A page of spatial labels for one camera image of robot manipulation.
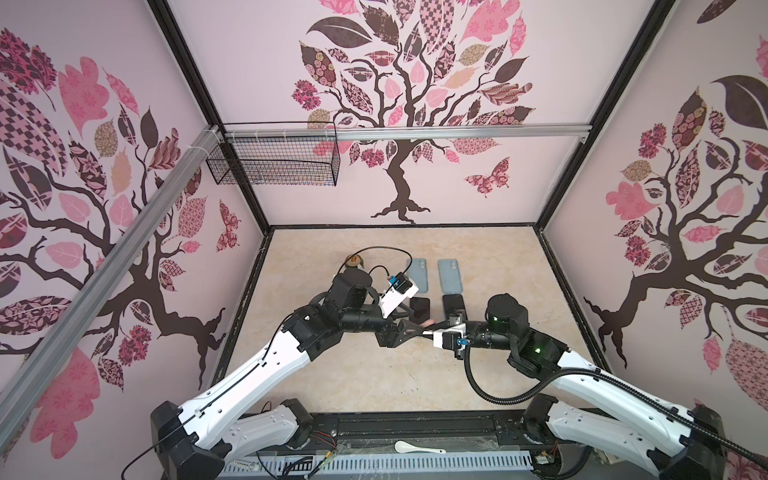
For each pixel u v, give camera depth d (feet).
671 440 1.33
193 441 1.22
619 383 1.51
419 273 3.50
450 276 3.50
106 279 1.72
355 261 3.18
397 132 3.02
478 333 1.93
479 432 2.45
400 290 1.84
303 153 3.11
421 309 3.11
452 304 3.24
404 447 2.30
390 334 1.87
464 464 2.29
